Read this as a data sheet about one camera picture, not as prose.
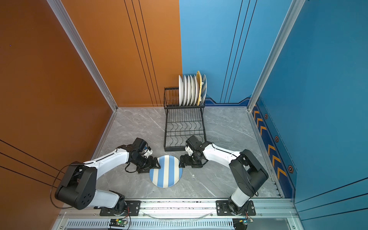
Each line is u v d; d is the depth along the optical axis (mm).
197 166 771
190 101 856
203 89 856
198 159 737
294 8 707
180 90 844
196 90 1023
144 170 774
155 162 798
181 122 1085
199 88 1046
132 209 738
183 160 775
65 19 731
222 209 725
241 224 699
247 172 469
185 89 809
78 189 430
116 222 710
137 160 728
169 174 847
